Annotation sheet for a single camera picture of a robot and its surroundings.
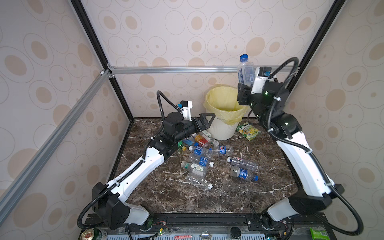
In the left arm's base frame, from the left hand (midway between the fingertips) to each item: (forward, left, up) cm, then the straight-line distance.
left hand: (214, 117), depth 63 cm
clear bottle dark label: (-3, -20, -37) cm, 42 cm away
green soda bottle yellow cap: (+11, +18, -38) cm, 44 cm away
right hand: (+9, -12, +9) cm, 18 cm away
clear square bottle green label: (+16, -3, -41) cm, 44 cm away
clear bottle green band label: (-7, +9, -36) cm, 38 cm away
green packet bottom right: (-38, -50, -39) cm, 74 cm away
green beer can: (-39, +51, -29) cm, 71 cm away
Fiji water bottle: (+13, +13, -38) cm, 42 cm away
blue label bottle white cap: (+6, +4, -37) cm, 38 cm away
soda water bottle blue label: (-2, +4, -35) cm, 36 cm away
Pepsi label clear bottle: (+7, -13, -38) cm, 40 cm away
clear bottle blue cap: (-10, -19, -36) cm, 42 cm away
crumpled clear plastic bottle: (-13, +11, -36) cm, 40 cm away
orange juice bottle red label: (+16, +4, -39) cm, 42 cm away
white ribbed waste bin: (+18, -8, -32) cm, 37 cm away
